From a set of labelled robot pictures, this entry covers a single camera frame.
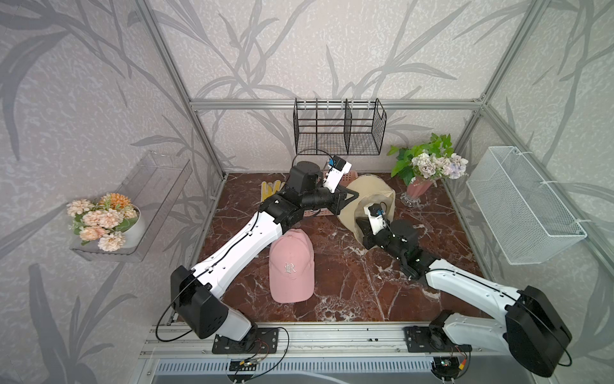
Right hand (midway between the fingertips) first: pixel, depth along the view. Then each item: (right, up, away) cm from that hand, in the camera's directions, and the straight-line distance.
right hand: (357, 219), depth 80 cm
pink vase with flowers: (+23, +18, +5) cm, 30 cm away
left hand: (-2, +8, -13) cm, 15 cm away
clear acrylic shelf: (-65, +11, -6) cm, 67 cm away
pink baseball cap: (-23, -16, 0) cm, 28 cm away
